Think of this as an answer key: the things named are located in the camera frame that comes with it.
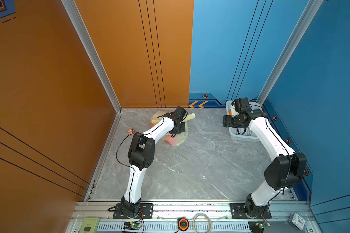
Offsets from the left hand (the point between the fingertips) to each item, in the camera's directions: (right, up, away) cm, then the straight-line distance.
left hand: (181, 128), depth 99 cm
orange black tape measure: (0, -43, -31) cm, 53 cm away
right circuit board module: (+37, -46, -29) cm, 66 cm away
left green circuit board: (-24, -47, -28) cm, 59 cm away
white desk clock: (+56, -43, -29) cm, 76 cm away
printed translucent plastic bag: (-3, -6, -3) cm, 7 cm away
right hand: (+28, +5, -12) cm, 30 cm away
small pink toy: (-36, -2, +4) cm, 36 cm away
